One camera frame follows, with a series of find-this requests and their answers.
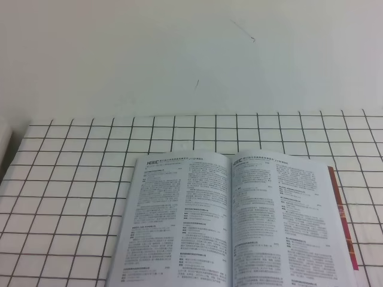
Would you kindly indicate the white HEEC catalogue book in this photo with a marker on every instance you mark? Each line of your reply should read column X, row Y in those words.
column 257, row 218

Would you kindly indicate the white black-grid tablecloth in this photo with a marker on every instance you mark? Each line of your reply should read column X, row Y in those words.
column 63, row 195

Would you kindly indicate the white object at left edge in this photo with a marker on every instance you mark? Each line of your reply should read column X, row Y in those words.
column 6, row 146

